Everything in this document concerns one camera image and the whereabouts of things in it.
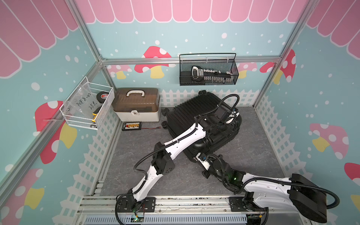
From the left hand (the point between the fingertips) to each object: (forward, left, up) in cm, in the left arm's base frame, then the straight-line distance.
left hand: (229, 128), depth 80 cm
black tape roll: (+13, +74, +11) cm, 76 cm away
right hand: (-15, +18, -13) cm, 27 cm away
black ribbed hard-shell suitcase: (+10, +28, -1) cm, 30 cm away
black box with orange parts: (+15, +66, -20) cm, 71 cm away
